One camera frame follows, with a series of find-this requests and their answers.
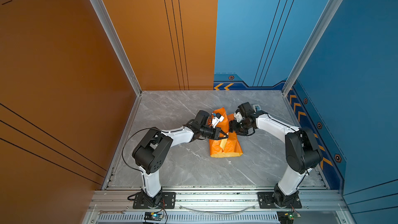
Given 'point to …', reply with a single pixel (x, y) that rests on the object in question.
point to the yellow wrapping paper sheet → (228, 147)
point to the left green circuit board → (153, 216)
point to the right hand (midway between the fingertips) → (230, 131)
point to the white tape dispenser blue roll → (256, 107)
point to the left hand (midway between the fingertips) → (228, 135)
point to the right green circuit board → (287, 216)
